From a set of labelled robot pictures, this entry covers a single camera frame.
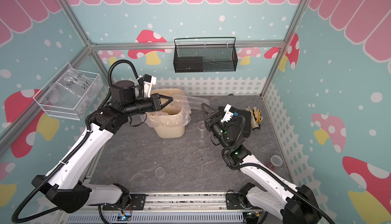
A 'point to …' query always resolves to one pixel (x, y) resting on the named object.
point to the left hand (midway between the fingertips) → (172, 102)
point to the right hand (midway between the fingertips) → (201, 108)
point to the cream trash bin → (169, 133)
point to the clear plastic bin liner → (175, 113)
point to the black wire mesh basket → (192, 54)
